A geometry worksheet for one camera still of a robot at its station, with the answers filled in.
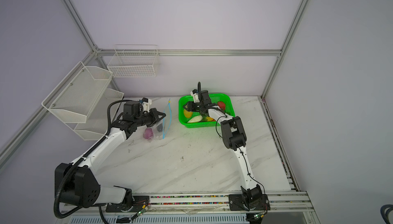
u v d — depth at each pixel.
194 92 0.98
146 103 0.76
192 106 0.95
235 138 0.65
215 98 1.15
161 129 0.96
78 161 0.43
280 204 0.75
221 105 1.08
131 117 0.63
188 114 1.00
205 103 0.87
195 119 1.01
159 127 0.97
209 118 1.02
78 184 0.41
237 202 0.73
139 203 0.73
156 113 0.74
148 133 0.93
